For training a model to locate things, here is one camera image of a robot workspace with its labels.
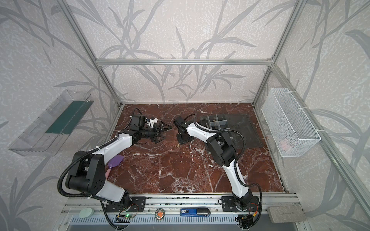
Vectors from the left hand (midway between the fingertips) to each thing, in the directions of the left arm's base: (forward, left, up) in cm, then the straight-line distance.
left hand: (168, 132), depth 84 cm
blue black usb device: (-39, -20, -11) cm, 45 cm away
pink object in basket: (-11, -62, +6) cm, 64 cm away
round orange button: (-39, +2, -15) cm, 42 cm away
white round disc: (-38, +38, -15) cm, 56 cm away
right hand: (+3, -7, -15) cm, 17 cm away
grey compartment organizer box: (+19, -31, -14) cm, 39 cm away
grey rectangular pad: (-39, -61, -11) cm, 73 cm away
